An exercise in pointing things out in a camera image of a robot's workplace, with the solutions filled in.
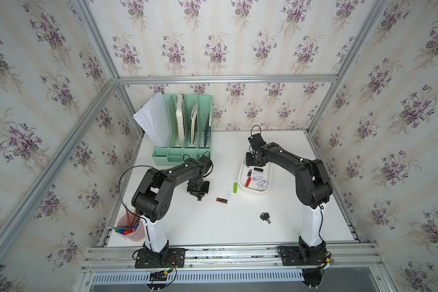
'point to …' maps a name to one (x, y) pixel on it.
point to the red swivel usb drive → (222, 200)
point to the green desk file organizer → (190, 118)
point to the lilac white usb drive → (261, 183)
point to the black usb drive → (258, 170)
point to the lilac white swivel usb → (256, 178)
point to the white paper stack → (155, 118)
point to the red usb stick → (248, 181)
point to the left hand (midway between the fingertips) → (203, 197)
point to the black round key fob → (265, 216)
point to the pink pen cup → (131, 227)
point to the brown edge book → (193, 120)
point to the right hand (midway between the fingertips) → (251, 161)
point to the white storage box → (252, 188)
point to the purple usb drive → (249, 173)
